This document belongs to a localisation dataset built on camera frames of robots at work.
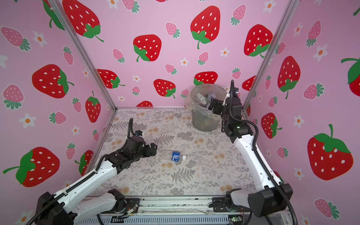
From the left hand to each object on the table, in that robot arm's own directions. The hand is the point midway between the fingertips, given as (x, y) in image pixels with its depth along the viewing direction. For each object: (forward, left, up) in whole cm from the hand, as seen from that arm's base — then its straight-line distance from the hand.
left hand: (152, 147), depth 82 cm
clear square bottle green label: (+33, -31, +10) cm, 46 cm away
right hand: (+14, -36, +25) cm, 46 cm away
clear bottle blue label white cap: (-2, -14, -8) cm, 16 cm away
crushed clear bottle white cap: (+30, -37, +15) cm, 50 cm away
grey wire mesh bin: (+21, -32, +2) cm, 38 cm away
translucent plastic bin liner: (+24, -24, +13) cm, 36 cm away
